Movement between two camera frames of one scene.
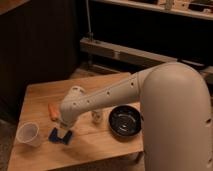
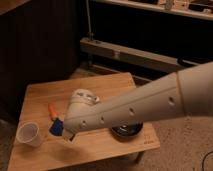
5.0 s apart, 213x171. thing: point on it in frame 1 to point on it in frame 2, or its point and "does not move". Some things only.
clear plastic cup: [28, 133] does not move
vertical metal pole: [88, 13] does not move
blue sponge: [58, 140] to [56, 127]
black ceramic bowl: [125, 120] does not move
